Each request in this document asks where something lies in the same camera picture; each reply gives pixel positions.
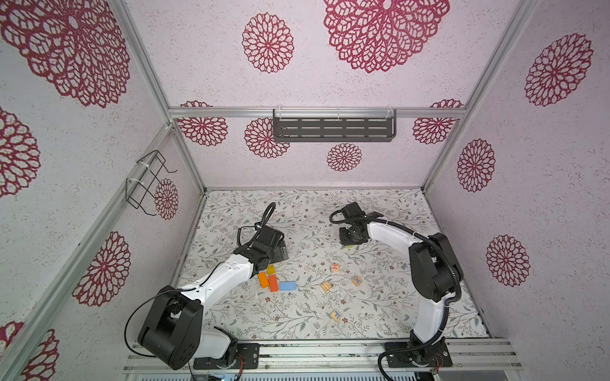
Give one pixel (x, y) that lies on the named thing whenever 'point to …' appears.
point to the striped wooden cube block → (326, 286)
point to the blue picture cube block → (336, 315)
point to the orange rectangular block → (263, 280)
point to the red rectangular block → (273, 283)
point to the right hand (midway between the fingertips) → (346, 235)
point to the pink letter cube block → (335, 267)
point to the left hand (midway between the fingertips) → (272, 255)
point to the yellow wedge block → (271, 270)
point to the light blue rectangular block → (287, 286)
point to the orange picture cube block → (357, 281)
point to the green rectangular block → (349, 247)
